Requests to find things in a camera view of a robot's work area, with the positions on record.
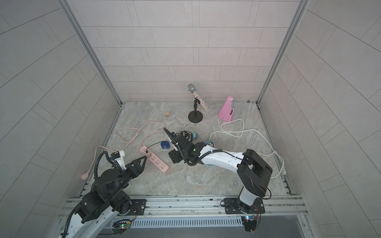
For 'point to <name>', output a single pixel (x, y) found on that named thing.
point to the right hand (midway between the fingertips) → (174, 153)
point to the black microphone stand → (195, 116)
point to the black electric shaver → (186, 134)
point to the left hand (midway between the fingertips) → (148, 158)
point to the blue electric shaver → (165, 145)
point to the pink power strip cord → (85, 176)
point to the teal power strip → (208, 141)
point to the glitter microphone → (192, 88)
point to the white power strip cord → (243, 130)
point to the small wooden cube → (167, 114)
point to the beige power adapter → (144, 152)
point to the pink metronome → (227, 111)
